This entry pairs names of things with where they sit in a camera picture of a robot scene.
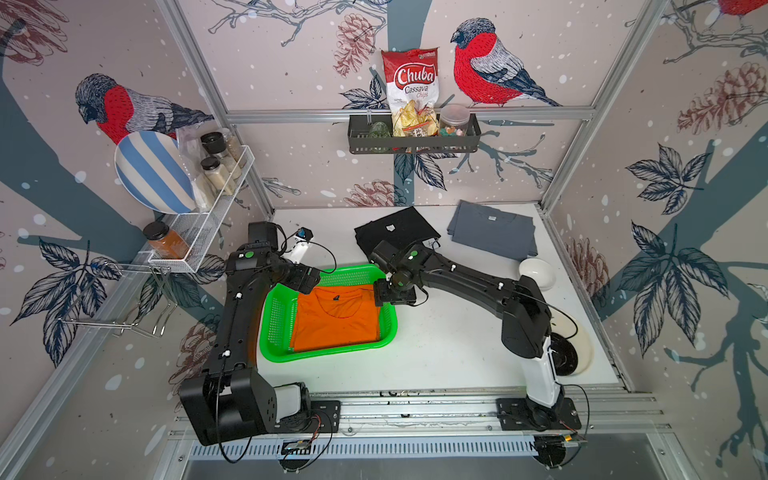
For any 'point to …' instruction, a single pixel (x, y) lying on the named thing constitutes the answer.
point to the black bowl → (565, 356)
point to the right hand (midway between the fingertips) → (383, 301)
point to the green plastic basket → (277, 318)
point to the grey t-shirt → (493, 230)
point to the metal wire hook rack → (122, 295)
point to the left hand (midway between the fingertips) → (305, 263)
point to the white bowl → (540, 270)
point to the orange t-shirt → (335, 316)
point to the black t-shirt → (400, 228)
